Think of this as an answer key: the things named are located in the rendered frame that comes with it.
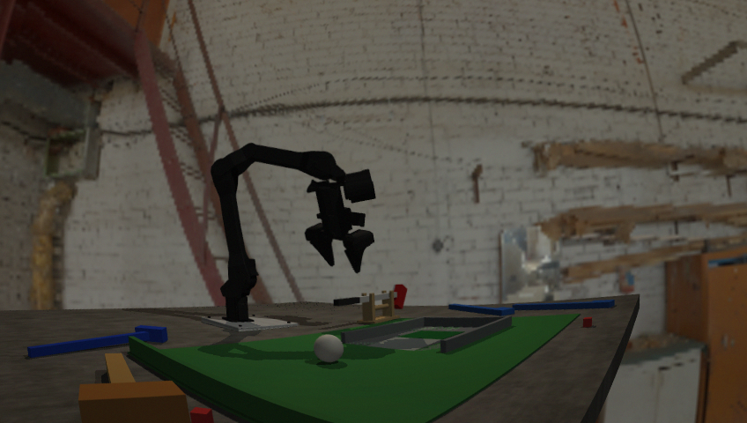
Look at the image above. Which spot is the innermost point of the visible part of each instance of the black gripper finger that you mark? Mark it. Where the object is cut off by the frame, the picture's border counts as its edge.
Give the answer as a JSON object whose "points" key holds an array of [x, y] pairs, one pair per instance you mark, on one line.
{"points": [[325, 249], [355, 258]]}

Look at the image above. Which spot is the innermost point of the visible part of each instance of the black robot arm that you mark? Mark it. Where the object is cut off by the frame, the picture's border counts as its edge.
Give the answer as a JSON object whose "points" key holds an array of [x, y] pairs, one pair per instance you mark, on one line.
{"points": [[242, 275]]}

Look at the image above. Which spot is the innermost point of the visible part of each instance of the red putter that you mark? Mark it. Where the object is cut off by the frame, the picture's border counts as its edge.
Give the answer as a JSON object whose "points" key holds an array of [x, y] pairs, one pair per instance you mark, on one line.
{"points": [[399, 297]]}

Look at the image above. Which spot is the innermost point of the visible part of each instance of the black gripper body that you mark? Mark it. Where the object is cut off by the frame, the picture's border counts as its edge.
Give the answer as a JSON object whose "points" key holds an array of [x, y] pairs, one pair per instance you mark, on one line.
{"points": [[334, 226]]}

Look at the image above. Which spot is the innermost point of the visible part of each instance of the grey ball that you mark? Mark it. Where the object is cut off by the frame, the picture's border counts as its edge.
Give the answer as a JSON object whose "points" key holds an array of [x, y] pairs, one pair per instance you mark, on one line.
{"points": [[328, 348]]}

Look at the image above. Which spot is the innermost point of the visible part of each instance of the green flat mat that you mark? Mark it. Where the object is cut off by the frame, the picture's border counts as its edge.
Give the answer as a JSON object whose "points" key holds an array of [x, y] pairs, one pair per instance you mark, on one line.
{"points": [[371, 384]]}

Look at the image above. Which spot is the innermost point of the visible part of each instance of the brown wooden mallet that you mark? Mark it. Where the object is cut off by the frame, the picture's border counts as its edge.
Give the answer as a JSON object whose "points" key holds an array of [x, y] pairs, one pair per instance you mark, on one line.
{"points": [[123, 400]]}

